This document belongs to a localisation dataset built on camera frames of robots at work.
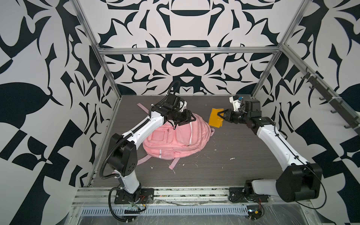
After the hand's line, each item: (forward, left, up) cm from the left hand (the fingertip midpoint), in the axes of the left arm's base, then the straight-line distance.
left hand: (194, 117), depth 80 cm
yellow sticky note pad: (-1, -12, -1) cm, 12 cm away
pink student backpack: (-9, +17, -11) cm, 23 cm away
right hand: (+1, -14, +3) cm, 14 cm away
